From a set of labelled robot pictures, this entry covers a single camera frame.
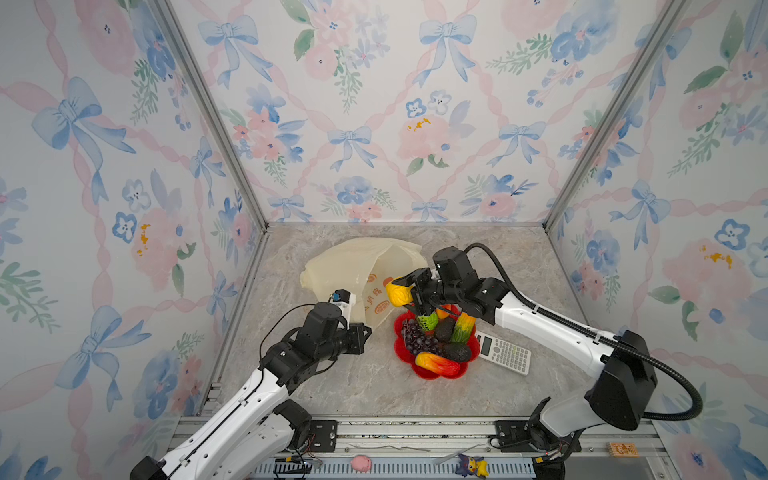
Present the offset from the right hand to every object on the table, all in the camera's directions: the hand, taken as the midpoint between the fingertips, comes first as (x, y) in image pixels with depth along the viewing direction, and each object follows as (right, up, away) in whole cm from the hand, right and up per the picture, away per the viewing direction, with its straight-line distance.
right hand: (390, 286), depth 75 cm
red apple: (+12, -5, -10) cm, 16 cm away
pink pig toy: (-7, -40, -5) cm, 41 cm away
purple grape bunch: (+8, -17, +11) cm, 21 cm away
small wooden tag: (+56, -39, -3) cm, 68 cm away
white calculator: (+33, -21, +12) cm, 40 cm away
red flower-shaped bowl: (+5, -20, +9) cm, 23 cm away
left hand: (-4, -11, 0) cm, 11 cm away
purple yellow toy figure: (+20, -40, -6) cm, 45 cm away
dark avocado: (+18, -18, +7) cm, 27 cm away
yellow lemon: (+2, -2, -1) cm, 3 cm away
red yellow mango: (+12, -21, +5) cm, 25 cm away
